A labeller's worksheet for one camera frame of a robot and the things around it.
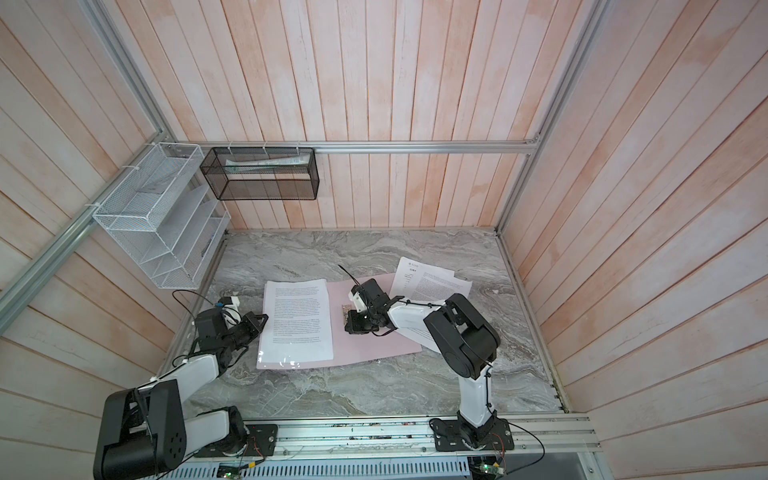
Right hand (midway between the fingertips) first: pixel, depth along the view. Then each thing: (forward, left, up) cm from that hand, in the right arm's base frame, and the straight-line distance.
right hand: (345, 327), depth 93 cm
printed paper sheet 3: (+17, -28, -2) cm, 33 cm away
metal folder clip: (+7, +1, -1) cm, 7 cm away
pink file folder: (-6, -3, 0) cm, 7 cm away
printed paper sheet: (0, +15, +1) cm, 15 cm away
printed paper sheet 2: (+23, -21, -1) cm, 31 cm away
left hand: (0, +23, +5) cm, 23 cm away
